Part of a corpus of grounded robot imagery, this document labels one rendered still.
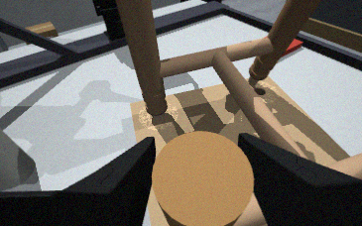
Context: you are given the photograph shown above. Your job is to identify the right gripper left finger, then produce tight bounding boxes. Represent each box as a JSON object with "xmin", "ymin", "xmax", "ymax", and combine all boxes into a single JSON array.
[{"xmin": 0, "ymin": 137, "xmax": 156, "ymax": 226}]

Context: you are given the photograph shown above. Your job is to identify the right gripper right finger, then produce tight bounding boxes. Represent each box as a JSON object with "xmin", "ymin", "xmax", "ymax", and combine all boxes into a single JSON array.
[{"xmin": 238, "ymin": 133, "xmax": 362, "ymax": 226}]

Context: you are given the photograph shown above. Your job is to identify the tan square wooden stool seat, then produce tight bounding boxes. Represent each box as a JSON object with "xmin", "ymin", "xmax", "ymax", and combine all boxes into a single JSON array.
[{"xmin": 130, "ymin": 76, "xmax": 350, "ymax": 226}]

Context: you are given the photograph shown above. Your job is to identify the flat red rectangular pad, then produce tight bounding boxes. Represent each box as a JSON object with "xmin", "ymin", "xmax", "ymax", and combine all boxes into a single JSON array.
[{"xmin": 282, "ymin": 39, "xmax": 303, "ymax": 57}]

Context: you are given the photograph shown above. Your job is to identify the grey bottle with red cone cap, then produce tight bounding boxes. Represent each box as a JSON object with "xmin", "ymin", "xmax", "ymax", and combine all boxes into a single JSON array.
[{"xmin": 0, "ymin": 129, "xmax": 36, "ymax": 188}]

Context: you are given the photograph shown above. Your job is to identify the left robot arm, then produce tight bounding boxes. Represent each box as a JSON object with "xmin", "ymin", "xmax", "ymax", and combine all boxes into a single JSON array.
[{"xmin": 92, "ymin": 0, "xmax": 125, "ymax": 41}]

